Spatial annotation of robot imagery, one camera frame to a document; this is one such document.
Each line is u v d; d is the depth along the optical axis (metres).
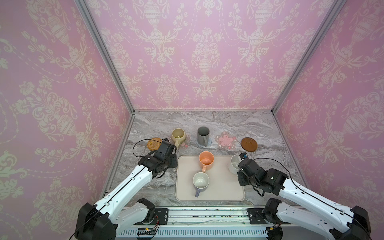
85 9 0.70
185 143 1.02
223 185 0.80
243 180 0.69
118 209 0.42
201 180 0.85
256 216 0.73
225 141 1.05
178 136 1.02
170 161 0.68
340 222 0.41
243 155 0.71
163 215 0.74
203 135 0.92
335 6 0.69
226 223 0.73
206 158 0.92
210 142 1.02
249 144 1.00
